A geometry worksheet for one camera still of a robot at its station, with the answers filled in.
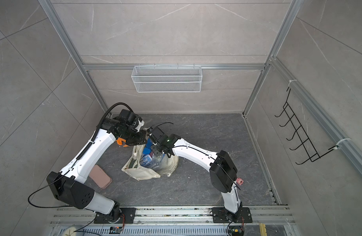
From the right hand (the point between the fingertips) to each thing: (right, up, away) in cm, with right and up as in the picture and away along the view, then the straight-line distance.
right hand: (159, 146), depth 84 cm
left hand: (-4, +4, -7) cm, 9 cm away
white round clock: (-38, -37, -18) cm, 56 cm away
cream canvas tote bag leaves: (-10, -10, -13) cm, 19 cm away
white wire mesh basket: (+3, +44, +17) cm, 48 cm away
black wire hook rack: (+69, +4, -20) cm, 72 cm away
